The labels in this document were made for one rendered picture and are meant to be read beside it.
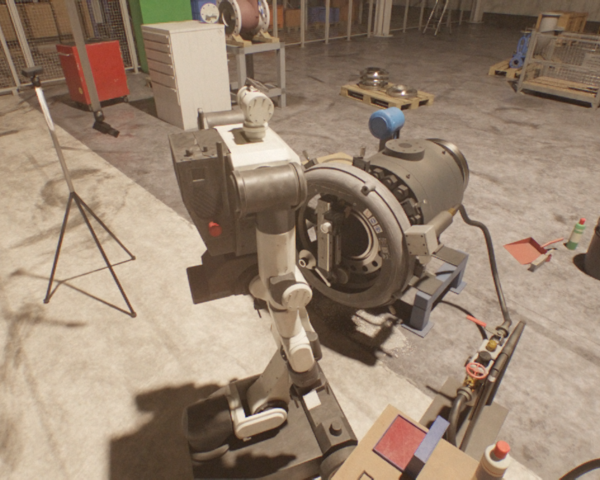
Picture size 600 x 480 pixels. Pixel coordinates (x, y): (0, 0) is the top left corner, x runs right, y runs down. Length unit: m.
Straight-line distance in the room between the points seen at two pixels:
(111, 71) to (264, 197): 6.13
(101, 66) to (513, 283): 5.85
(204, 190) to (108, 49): 5.93
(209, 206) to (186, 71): 4.49
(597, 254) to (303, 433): 2.29
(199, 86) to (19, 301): 3.47
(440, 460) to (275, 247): 0.88
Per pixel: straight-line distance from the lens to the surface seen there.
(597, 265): 3.32
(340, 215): 1.84
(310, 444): 1.79
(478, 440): 2.13
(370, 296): 2.02
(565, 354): 2.68
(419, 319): 2.42
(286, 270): 0.97
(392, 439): 1.48
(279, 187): 0.85
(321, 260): 2.07
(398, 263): 1.83
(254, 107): 1.00
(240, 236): 1.06
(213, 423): 1.68
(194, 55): 5.49
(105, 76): 6.85
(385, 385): 2.20
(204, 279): 1.21
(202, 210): 1.02
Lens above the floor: 1.73
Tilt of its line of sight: 34 degrees down
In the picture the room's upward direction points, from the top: straight up
